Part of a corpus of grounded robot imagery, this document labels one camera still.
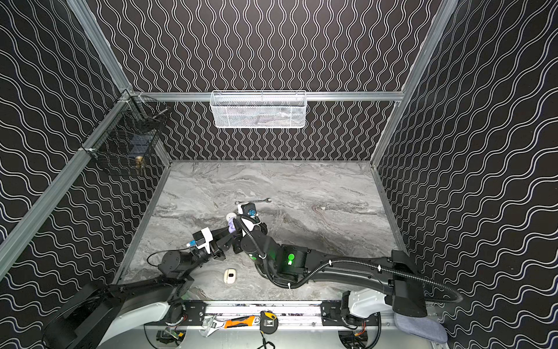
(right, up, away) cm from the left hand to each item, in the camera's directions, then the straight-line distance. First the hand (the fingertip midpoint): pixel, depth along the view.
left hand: (239, 230), depth 67 cm
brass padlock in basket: (-42, +23, +16) cm, 50 cm away
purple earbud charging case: (-2, +1, 0) cm, 3 cm away
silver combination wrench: (+7, +7, +37) cm, 38 cm away
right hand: (-1, +3, 0) cm, 3 cm away
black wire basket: (-53, +35, +26) cm, 69 cm away
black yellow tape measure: (+9, -30, +3) cm, 32 cm away
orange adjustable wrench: (-10, -32, +5) cm, 34 cm away
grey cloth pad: (+60, -32, +3) cm, 68 cm away
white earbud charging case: (-9, 0, +30) cm, 32 cm away
